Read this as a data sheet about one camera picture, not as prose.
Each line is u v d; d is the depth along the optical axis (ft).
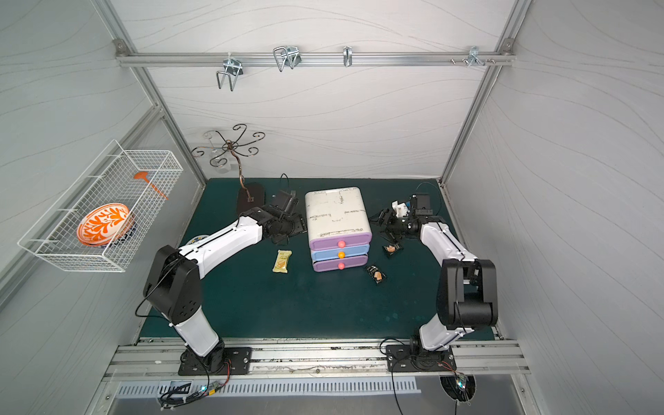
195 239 3.13
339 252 2.73
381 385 2.31
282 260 3.06
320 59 2.59
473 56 2.51
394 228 2.62
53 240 1.85
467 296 1.48
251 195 3.63
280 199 2.30
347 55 2.38
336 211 2.69
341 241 2.54
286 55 2.50
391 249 3.14
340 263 2.90
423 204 2.42
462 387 2.31
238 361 2.41
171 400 2.24
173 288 1.50
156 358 2.60
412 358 2.24
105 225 2.09
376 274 2.96
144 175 2.58
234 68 2.57
